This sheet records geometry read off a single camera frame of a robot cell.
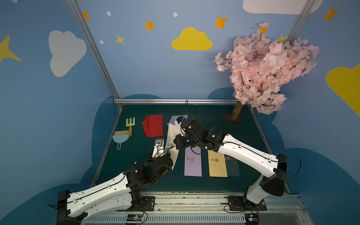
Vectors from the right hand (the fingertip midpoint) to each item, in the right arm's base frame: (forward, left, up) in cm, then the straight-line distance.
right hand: (174, 140), depth 70 cm
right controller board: (-28, -43, -29) cm, 59 cm away
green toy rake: (+27, +39, -25) cm, 53 cm away
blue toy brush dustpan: (+16, +42, -25) cm, 51 cm away
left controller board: (-32, +19, -27) cm, 46 cm away
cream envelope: (+4, +1, +2) cm, 5 cm away
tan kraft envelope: (-1, -26, -26) cm, 37 cm away
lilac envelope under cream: (+1, -11, -26) cm, 29 cm away
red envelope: (+27, +21, -25) cm, 42 cm away
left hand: (-3, +6, -5) cm, 8 cm away
